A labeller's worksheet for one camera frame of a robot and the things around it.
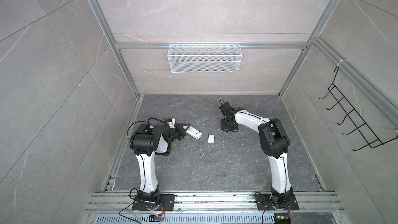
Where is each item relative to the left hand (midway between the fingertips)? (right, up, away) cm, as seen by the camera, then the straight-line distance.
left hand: (190, 122), depth 96 cm
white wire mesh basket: (+9, +42, +4) cm, 43 cm away
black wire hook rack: (+74, +10, -25) cm, 79 cm away
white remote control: (+2, -6, -1) cm, 6 cm away
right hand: (+23, -3, +6) cm, 24 cm away
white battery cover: (+13, -10, 0) cm, 17 cm away
